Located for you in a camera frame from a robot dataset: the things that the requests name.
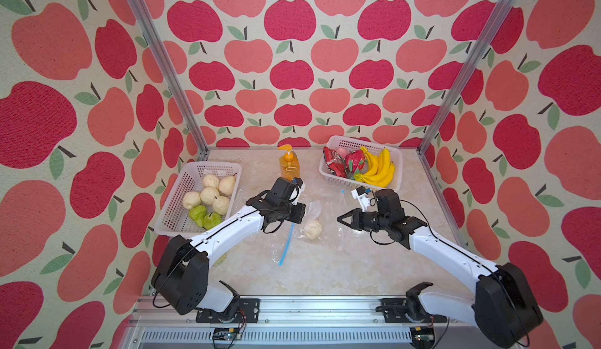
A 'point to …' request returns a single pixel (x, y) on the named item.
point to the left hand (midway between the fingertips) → (306, 216)
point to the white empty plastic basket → (174, 220)
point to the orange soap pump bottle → (289, 163)
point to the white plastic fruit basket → (344, 145)
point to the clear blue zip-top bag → (281, 240)
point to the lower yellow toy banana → (375, 181)
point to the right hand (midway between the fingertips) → (339, 223)
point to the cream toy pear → (226, 185)
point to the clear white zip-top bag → (326, 210)
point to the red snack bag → (334, 163)
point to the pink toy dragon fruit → (355, 163)
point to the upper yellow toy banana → (386, 160)
